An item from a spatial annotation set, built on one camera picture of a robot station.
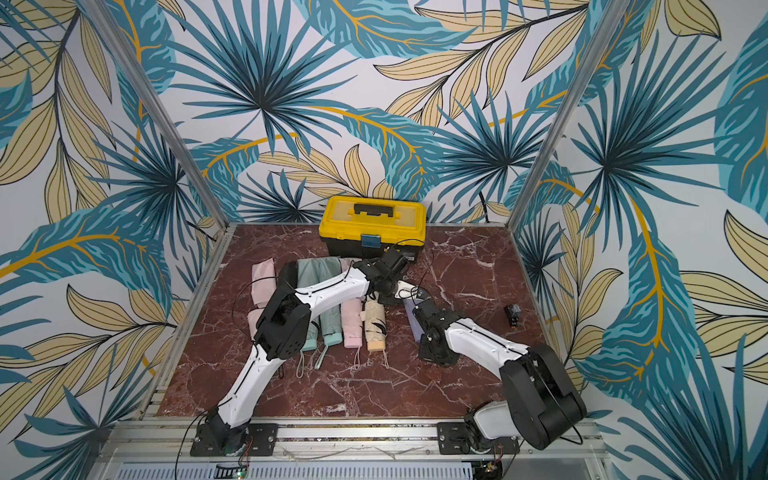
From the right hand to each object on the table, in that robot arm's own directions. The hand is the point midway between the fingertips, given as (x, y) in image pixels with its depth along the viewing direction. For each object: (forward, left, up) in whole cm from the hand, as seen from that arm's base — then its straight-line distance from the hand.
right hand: (432, 356), depth 88 cm
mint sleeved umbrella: (+8, +30, +4) cm, 31 cm away
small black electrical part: (+12, -26, +4) cm, 29 cm away
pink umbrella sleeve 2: (+33, +27, +3) cm, 42 cm away
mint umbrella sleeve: (+30, +38, +3) cm, 49 cm away
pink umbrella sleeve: (+26, +54, +3) cm, 60 cm away
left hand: (+20, +9, +4) cm, 22 cm away
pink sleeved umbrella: (+10, +24, +3) cm, 26 cm away
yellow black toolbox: (+36, +19, +18) cm, 44 cm away
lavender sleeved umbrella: (+15, +6, +4) cm, 16 cm away
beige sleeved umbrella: (+9, +16, +4) cm, 19 cm away
